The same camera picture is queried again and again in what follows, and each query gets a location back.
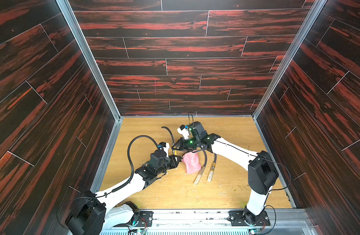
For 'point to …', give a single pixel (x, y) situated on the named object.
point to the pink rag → (191, 160)
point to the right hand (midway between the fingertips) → (174, 146)
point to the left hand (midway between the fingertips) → (181, 158)
